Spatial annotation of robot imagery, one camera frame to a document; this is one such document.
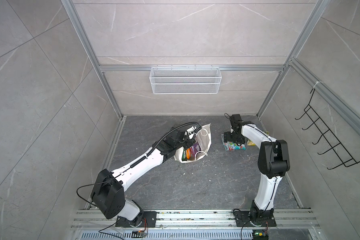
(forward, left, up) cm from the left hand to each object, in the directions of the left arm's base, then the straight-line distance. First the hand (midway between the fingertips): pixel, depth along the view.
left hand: (192, 129), depth 79 cm
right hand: (+7, -28, -20) cm, 35 cm away
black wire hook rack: (-24, -60, +9) cm, 65 cm away
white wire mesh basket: (+39, +4, +5) cm, 40 cm away
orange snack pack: (-6, +2, -14) cm, 16 cm away
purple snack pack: (-1, -3, -18) cm, 18 cm away
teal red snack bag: (+2, -27, -22) cm, 35 cm away
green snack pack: (-8, +5, -13) cm, 17 cm away
